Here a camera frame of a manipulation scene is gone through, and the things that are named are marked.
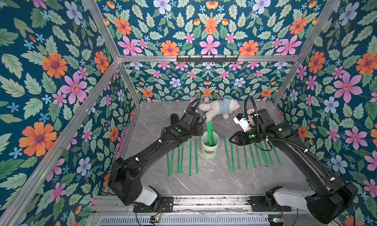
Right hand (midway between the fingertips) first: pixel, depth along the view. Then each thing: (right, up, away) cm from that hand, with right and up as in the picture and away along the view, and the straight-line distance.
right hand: (235, 136), depth 73 cm
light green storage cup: (-14, -10, +11) cm, 21 cm away
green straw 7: (-38, -19, +16) cm, 45 cm away
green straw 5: (-35, -22, +13) cm, 44 cm away
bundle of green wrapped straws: (-12, 0, +12) cm, 16 cm away
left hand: (-16, +4, +8) cm, 19 cm away
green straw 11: (+22, -17, +16) cm, 32 cm away
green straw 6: (-31, -16, +18) cm, 39 cm away
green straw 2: (-29, -17, +16) cm, 37 cm away
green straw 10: (+19, -15, +18) cm, 31 cm away
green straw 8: (+11, -17, +18) cm, 27 cm away
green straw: (0, -14, +18) cm, 23 cm away
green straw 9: (+15, -15, +18) cm, 28 cm away
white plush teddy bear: (0, +16, +32) cm, 36 cm away
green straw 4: (-20, -16, +18) cm, 31 cm away
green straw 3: (-24, -17, +18) cm, 34 cm away
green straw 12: (+24, -14, +20) cm, 34 cm away
